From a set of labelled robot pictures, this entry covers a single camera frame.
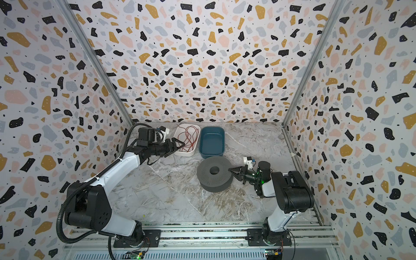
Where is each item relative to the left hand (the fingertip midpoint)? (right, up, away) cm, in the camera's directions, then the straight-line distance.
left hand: (180, 143), depth 83 cm
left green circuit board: (-17, -48, -13) cm, 53 cm away
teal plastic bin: (+15, 0, +28) cm, 31 cm away
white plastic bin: (-8, +8, +28) cm, 30 cm away
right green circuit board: (+43, -49, -11) cm, 66 cm away
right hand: (+24, -13, +2) cm, 28 cm away
